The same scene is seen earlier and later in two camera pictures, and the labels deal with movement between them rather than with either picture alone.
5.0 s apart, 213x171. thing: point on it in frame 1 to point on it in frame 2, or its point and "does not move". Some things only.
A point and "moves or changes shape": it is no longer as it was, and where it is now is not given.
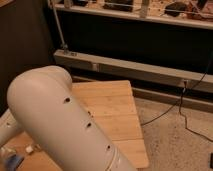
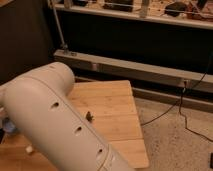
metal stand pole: [64, 46] does not move
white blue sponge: [11, 158] moves or changes shape
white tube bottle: [29, 149] does not move
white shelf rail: [137, 16] does not move
